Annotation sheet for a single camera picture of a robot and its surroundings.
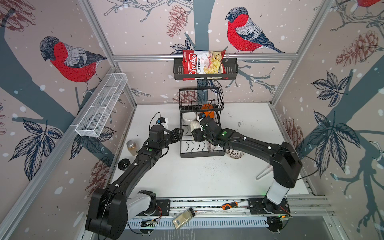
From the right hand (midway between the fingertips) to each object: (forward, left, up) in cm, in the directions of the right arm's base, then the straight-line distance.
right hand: (193, 134), depth 85 cm
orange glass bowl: (+23, -10, -7) cm, 26 cm away
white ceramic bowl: (+20, +6, -7) cm, 22 cm away
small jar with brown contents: (-7, +36, -4) cm, 37 cm away
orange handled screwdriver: (-33, -18, -14) cm, 40 cm away
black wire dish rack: (+37, +1, -11) cm, 39 cm away
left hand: (-1, +8, +5) cm, 9 cm away
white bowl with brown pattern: (-4, -25, -14) cm, 29 cm away
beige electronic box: (-39, +3, -11) cm, 41 cm away
